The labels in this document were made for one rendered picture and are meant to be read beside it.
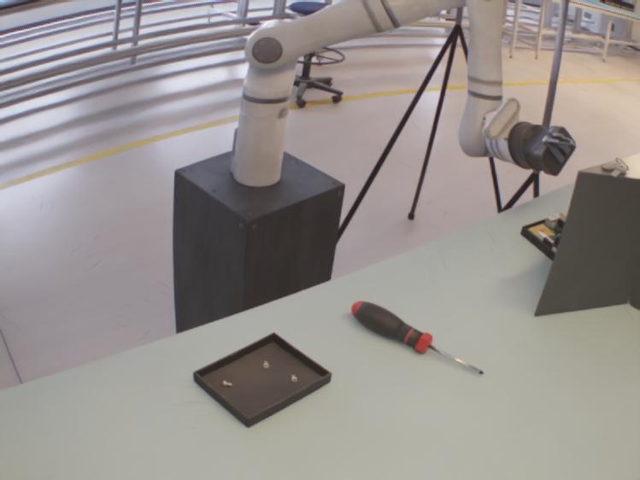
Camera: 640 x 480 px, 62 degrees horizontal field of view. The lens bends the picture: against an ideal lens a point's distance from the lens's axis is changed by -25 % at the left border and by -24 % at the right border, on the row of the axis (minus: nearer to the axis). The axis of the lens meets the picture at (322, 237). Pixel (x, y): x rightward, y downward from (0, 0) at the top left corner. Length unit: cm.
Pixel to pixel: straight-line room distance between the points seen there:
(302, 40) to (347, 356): 62
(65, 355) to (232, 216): 111
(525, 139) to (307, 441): 59
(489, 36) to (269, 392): 73
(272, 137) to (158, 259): 140
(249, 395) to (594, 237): 45
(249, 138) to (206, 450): 78
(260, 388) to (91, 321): 167
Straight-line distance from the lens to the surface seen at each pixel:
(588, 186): 74
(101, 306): 234
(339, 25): 113
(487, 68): 113
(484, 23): 111
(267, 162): 126
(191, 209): 131
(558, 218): 103
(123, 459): 57
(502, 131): 103
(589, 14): 1259
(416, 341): 70
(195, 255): 135
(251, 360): 67
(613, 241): 82
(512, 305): 82
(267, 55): 116
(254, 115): 122
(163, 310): 231
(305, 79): 415
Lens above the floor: 146
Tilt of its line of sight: 32 degrees down
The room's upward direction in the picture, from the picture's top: 8 degrees clockwise
